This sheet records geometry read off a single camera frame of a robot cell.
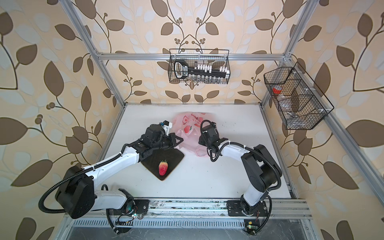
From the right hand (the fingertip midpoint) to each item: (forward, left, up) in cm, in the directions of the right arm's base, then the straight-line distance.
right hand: (202, 139), depth 93 cm
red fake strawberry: (-16, +23, -2) cm, 28 cm away
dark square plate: (-9, +19, -5) cm, 21 cm away
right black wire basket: (+1, -49, +27) cm, 56 cm away
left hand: (-7, +10, +13) cm, 17 cm away
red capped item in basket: (+19, -46, +23) cm, 54 cm away
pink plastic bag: (+8, +9, +5) cm, 13 cm away
